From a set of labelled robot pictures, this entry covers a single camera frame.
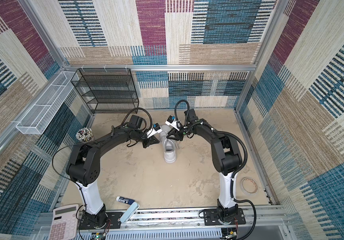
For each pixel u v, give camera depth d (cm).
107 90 109
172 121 83
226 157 54
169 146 92
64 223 71
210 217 73
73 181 52
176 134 83
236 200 62
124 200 78
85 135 83
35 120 71
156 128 81
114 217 74
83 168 50
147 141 81
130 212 73
